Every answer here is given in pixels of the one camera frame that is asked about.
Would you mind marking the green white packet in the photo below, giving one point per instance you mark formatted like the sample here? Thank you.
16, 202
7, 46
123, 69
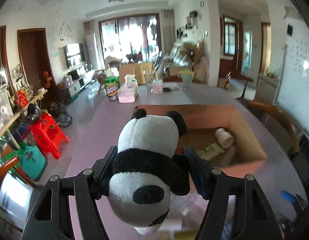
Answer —
211, 151

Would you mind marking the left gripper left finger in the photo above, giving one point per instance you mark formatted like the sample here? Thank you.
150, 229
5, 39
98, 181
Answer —
50, 217

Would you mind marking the wooden chair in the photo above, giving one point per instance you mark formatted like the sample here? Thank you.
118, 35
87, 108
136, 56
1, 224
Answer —
279, 124

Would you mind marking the standing fan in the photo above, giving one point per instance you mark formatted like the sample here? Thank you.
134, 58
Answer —
192, 53

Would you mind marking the whiteboard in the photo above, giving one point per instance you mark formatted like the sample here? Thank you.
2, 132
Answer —
293, 95

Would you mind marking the white paper roll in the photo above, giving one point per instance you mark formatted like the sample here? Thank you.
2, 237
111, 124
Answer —
224, 138

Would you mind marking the green snack canister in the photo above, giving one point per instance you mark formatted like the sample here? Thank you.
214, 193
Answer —
112, 86

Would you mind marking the red plastic stool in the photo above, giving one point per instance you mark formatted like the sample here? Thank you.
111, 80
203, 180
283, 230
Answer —
48, 135

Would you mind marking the pink tissue box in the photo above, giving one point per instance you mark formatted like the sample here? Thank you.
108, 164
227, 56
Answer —
128, 92

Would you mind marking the television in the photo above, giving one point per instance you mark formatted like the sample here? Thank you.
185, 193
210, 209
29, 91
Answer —
74, 54

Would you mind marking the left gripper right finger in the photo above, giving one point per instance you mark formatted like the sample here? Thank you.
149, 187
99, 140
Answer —
237, 207

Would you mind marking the plush panda toy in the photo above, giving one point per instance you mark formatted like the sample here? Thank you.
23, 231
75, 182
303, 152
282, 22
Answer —
146, 170

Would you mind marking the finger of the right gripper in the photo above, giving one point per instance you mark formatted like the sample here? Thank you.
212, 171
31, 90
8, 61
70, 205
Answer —
289, 197

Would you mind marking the pink cardboard box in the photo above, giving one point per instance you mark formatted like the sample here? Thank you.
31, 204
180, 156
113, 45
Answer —
245, 156

